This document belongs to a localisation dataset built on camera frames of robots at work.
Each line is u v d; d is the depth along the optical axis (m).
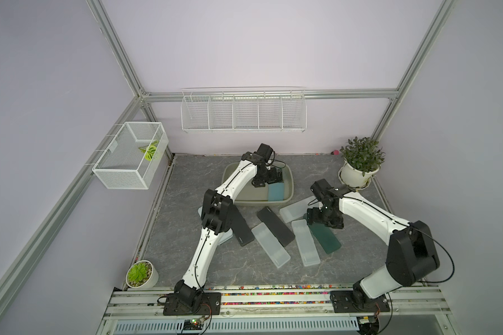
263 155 0.81
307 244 0.87
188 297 0.64
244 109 0.99
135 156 0.84
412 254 0.44
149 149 0.81
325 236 0.89
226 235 0.89
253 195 1.02
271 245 0.87
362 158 0.93
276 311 0.73
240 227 0.94
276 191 1.04
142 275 0.71
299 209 0.99
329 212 0.72
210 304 0.74
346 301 0.74
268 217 0.96
